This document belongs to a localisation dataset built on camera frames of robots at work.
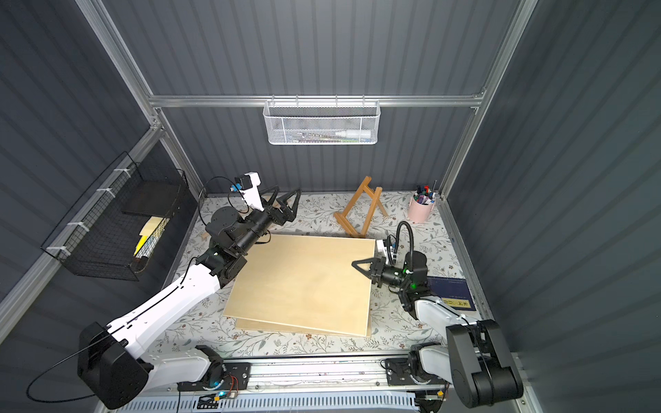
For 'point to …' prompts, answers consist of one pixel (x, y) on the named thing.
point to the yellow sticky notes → (151, 224)
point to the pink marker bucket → (421, 205)
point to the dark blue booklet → (454, 291)
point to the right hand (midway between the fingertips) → (357, 267)
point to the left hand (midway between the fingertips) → (292, 191)
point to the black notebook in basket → (151, 199)
